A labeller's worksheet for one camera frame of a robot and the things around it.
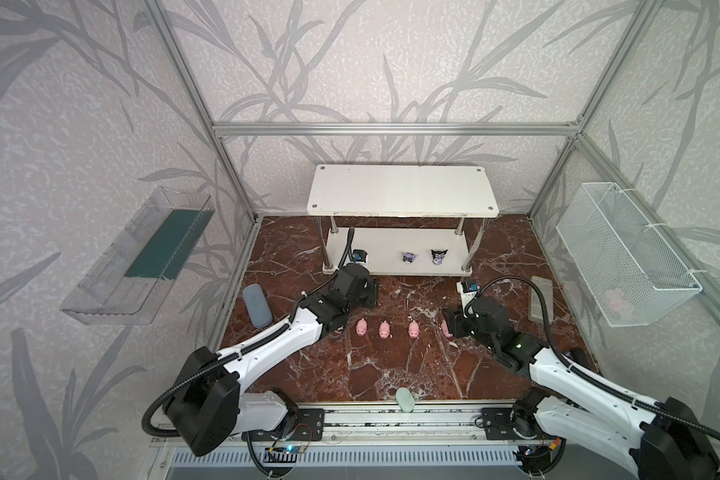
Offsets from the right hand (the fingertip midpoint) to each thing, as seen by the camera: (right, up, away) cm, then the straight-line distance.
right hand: (450, 299), depth 84 cm
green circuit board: (-43, -33, -14) cm, 56 cm away
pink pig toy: (-26, -9, +4) cm, 28 cm away
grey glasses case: (+28, -5, +7) cm, 29 cm away
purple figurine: (-11, +11, +12) cm, 20 cm away
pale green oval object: (-14, -24, -9) cm, 29 cm away
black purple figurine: (-2, +12, +9) cm, 15 cm away
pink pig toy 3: (-10, -10, +4) cm, 15 cm away
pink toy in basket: (+39, +2, -11) cm, 41 cm away
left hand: (-20, +6, -2) cm, 22 cm away
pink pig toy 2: (-19, -10, +4) cm, 22 cm away
